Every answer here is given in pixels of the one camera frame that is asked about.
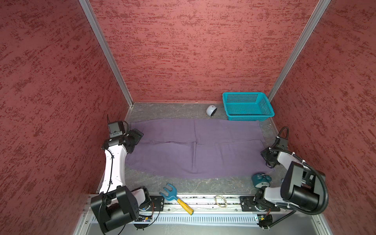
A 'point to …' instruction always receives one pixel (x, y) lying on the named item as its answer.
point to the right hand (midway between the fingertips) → (263, 156)
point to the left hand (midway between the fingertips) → (139, 140)
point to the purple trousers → (198, 148)
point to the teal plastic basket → (246, 106)
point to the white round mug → (211, 110)
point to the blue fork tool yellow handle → (172, 195)
